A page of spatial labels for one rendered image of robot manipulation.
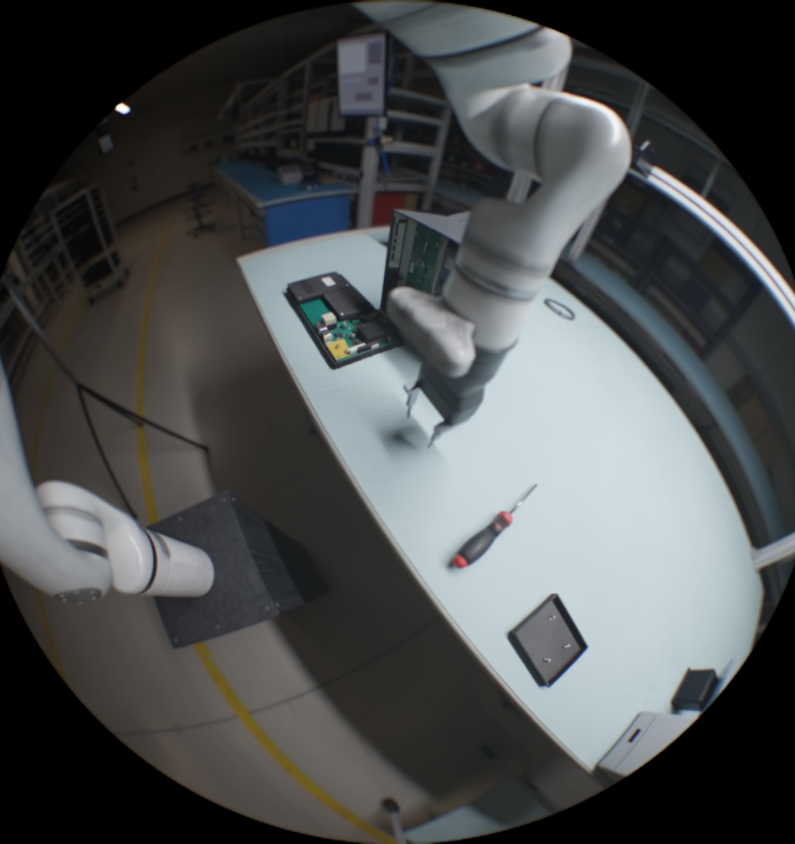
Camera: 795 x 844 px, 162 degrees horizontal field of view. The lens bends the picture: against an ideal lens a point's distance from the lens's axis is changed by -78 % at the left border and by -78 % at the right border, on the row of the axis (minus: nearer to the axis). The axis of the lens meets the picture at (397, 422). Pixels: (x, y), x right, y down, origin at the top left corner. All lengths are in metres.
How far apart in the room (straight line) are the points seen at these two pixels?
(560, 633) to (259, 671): 1.30
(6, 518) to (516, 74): 0.32
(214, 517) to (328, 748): 1.32
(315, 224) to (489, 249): 1.87
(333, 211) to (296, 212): 0.26
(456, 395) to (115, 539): 0.42
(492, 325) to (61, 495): 0.40
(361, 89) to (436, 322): 1.57
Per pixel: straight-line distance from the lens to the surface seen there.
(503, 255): 0.20
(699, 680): 0.77
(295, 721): 1.56
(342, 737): 1.58
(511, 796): 1.68
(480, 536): 0.34
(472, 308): 0.21
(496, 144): 0.21
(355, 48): 1.74
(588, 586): 0.46
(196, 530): 0.57
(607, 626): 0.50
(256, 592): 0.51
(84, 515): 0.32
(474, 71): 0.15
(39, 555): 0.25
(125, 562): 0.39
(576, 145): 0.18
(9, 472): 0.20
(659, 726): 0.62
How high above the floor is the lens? 1.33
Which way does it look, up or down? 57 degrees down
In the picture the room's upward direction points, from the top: 14 degrees clockwise
